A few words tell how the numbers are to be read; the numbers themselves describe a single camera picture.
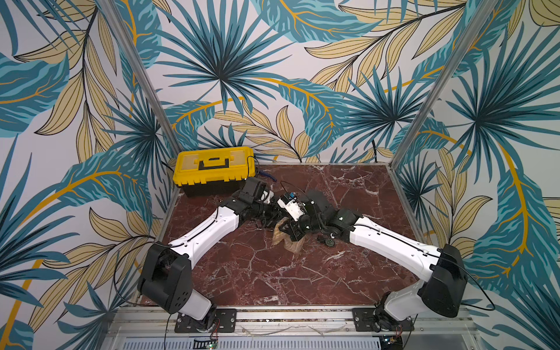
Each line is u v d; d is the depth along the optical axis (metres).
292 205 0.68
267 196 0.69
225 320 0.74
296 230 0.66
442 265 0.43
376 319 0.68
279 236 0.73
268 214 0.72
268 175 1.14
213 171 0.96
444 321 0.75
